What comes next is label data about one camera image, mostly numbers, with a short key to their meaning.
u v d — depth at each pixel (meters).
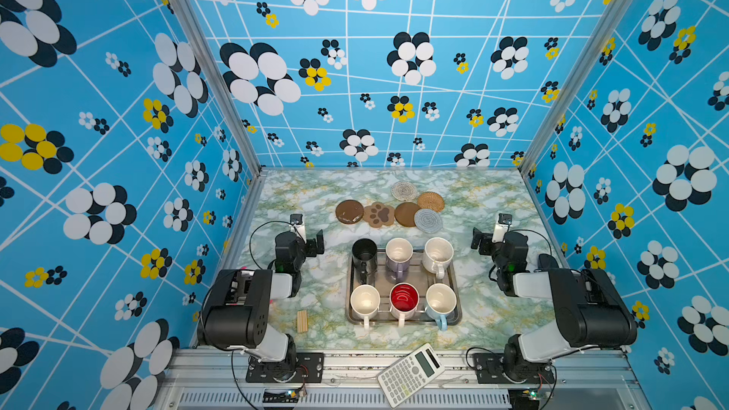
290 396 0.70
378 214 1.05
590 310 0.45
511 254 0.71
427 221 1.02
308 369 0.73
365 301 0.84
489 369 0.73
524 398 0.70
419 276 0.98
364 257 0.90
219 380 0.74
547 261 0.92
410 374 0.72
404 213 1.07
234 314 0.44
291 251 0.73
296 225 0.79
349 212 1.06
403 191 1.12
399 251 0.92
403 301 0.85
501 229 0.82
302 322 0.81
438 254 0.94
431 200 1.09
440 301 0.84
